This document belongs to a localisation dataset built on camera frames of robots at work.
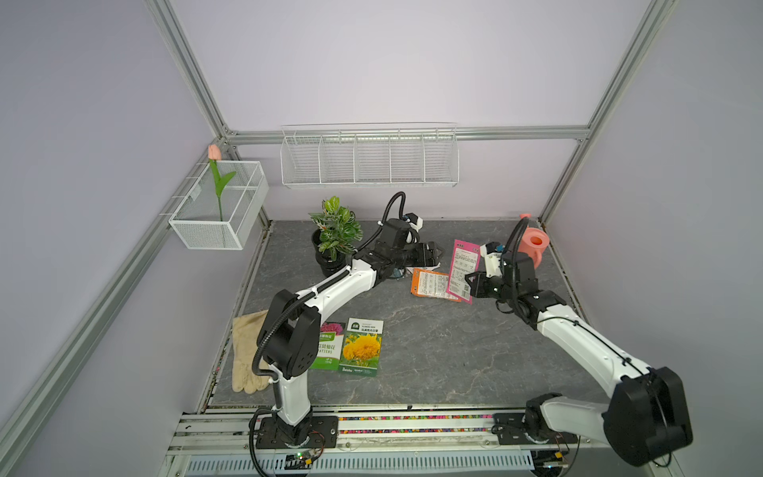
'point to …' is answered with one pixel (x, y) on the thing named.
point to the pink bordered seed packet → (466, 258)
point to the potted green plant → (336, 237)
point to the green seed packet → (330, 346)
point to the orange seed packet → (431, 284)
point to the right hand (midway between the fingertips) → (465, 274)
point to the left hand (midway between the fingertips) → (437, 253)
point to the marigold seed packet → (362, 351)
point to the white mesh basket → (197, 220)
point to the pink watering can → (534, 240)
